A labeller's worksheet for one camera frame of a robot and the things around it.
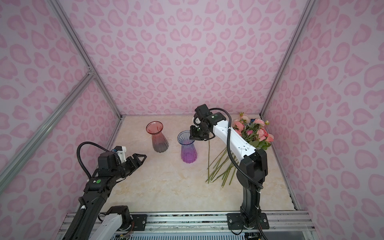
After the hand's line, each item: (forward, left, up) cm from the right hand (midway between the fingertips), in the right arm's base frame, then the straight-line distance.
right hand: (191, 136), depth 81 cm
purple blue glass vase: (-5, +2, -9) cm, 10 cm away
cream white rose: (-2, -10, -22) cm, 24 cm away
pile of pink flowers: (+12, -41, -11) cm, 44 cm away
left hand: (-12, +25, -3) cm, 27 cm away
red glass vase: (+3, +21, -12) cm, 24 cm away
